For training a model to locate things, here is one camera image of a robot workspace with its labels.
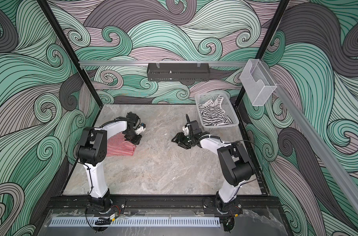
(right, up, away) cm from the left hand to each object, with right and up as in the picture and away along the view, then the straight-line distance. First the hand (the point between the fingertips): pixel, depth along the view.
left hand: (137, 140), depth 98 cm
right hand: (+26, +1, -8) cm, 27 cm away
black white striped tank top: (+56, +19, +15) cm, 61 cm away
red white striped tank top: (-10, -2, -8) cm, 13 cm away
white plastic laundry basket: (+66, +25, +12) cm, 72 cm away
